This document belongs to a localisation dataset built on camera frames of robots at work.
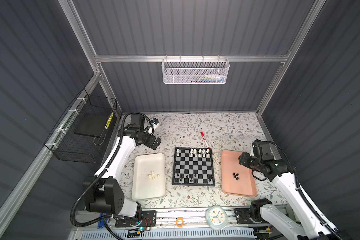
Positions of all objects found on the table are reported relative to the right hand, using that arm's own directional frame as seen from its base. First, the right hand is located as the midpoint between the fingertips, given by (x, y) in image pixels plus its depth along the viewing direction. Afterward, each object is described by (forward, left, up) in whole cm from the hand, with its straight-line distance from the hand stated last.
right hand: (244, 159), depth 79 cm
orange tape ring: (-27, +33, -12) cm, 45 cm away
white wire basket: (+78, +23, +8) cm, 82 cm away
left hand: (+11, +51, +5) cm, 53 cm away
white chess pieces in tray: (-4, +52, -11) cm, 53 cm away
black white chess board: (+1, +27, -12) cm, 30 cm away
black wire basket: (+5, +82, +15) cm, 84 cm away
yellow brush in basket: (+16, +73, +15) cm, 76 cm away
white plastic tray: (-11, +56, -13) cm, 59 cm away
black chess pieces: (-4, +3, -13) cm, 14 cm away
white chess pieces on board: (+11, +27, -11) cm, 31 cm away
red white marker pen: (+22, +18, -13) cm, 32 cm away
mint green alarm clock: (-25, +17, -11) cm, 32 cm away
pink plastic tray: (-10, -2, -12) cm, 16 cm away
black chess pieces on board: (-7, +29, -10) cm, 31 cm away
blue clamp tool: (-28, +72, -9) cm, 78 cm away
